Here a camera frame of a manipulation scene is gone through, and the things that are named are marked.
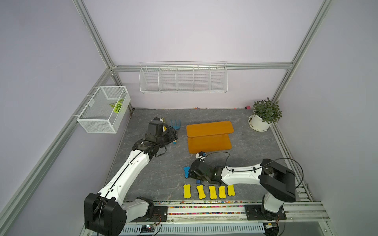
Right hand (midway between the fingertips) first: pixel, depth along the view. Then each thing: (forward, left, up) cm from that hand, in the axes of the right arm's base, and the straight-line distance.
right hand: (186, 170), depth 84 cm
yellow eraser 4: (-12, -20, -3) cm, 23 cm away
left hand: (+14, +6, +16) cm, 22 cm away
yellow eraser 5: (-10, -24, -3) cm, 27 cm away
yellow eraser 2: (-10, -1, -3) cm, 11 cm away
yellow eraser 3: (-11, -15, -3) cm, 19 cm away
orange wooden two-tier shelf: (+25, -16, -3) cm, 30 cm away
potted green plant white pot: (+30, -50, +15) cm, 60 cm away
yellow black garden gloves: (+39, +19, 0) cm, 43 cm away
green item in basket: (+27, +38, +26) cm, 53 cm away
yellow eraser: (-12, -8, -3) cm, 15 cm away
